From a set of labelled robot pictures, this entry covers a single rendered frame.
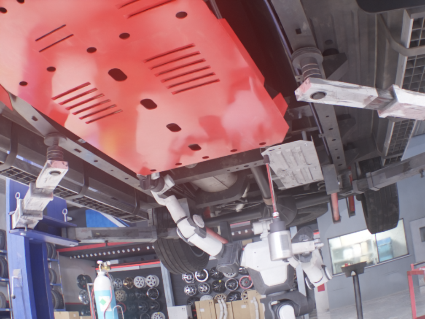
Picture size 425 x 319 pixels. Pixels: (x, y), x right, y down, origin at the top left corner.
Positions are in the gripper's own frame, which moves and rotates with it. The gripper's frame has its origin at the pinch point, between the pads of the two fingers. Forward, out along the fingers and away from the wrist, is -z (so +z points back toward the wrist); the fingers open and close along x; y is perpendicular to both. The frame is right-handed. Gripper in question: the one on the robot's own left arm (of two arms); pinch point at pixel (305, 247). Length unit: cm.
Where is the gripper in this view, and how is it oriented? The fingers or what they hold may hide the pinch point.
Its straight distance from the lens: 175.9
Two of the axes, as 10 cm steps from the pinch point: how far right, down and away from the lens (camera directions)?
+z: 0.9, 3.4, 9.4
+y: 9.9, -1.5, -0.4
